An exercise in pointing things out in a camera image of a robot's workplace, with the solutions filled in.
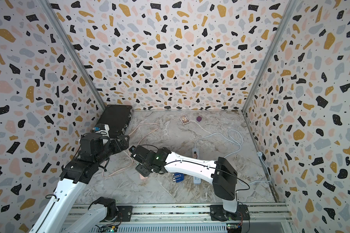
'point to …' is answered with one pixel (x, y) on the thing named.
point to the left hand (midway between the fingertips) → (124, 138)
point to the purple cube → (199, 118)
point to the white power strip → (196, 180)
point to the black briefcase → (117, 117)
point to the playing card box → (184, 119)
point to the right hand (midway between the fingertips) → (144, 164)
